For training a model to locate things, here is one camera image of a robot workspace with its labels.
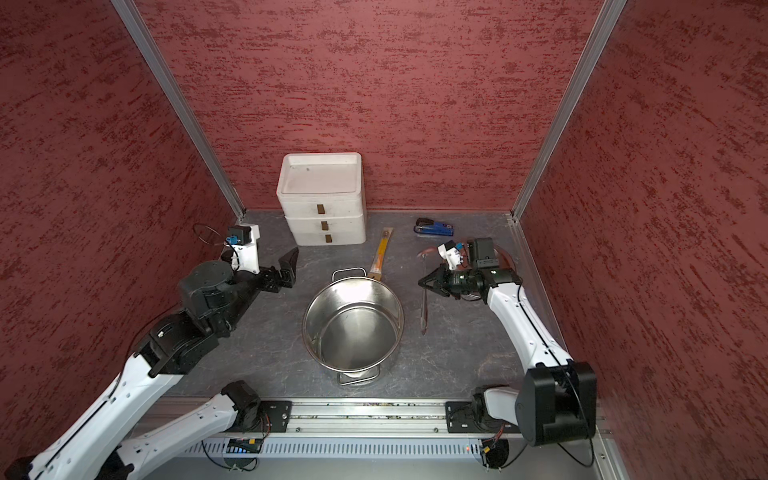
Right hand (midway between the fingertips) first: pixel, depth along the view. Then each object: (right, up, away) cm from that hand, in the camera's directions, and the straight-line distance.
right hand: (419, 287), depth 78 cm
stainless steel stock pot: (-20, -14, +11) cm, 26 cm away
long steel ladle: (+1, -7, -7) cm, 10 cm away
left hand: (-33, +10, -13) cm, 37 cm away
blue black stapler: (+7, +18, +37) cm, 42 cm away
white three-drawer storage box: (-30, +27, +15) cm, 43 cm away
